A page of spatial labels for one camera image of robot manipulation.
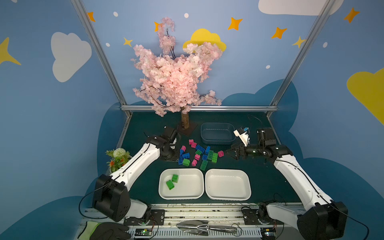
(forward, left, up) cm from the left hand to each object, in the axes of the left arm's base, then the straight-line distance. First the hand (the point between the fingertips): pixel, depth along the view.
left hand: (176, 156), depth 83 cm
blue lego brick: (+9, -2, -11) cm, 15 cm away
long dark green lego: (0, -16, -11) cm, 20 cm away
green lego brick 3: (+2, -5, -12) cm, 13 cm away
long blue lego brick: (+13, -14, -11) cm, 22 cm away
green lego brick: (-12, +3, -10) cm, 16 cm away
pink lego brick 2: (+17, -8, -11) cm, 22 cm away
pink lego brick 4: (+2, -10, -11) cm, 16 cm away
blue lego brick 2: (+7, -5, -11) cm, 14 cm away
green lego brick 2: (-9, 0, -9) cm, 13 cm away
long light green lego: (+6, -24, -12) cm, 27 cm away
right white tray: (-11, -28, -14) cm, 33 cm away
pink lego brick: (+12, -4, -11) cm, 16 cm away
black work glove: (-34, +36, -12) cm, 51 cm away
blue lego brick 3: (+4, -2, -12) cm, 13 cm away
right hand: (+1, -30, +8) cm, 31 cm away
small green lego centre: (+10, -13, -12) cm, 20 cm away
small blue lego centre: (+6, -17, -11) cm, 21 cm away
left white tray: (-12, -9, -14) cm, 20 cm away
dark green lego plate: (+7, -21, -11) cm, 25 cm away
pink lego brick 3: (+6, -12, -11) cm, 18 cm away
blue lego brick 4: (+11, -20, -11) cm, 25 cm away
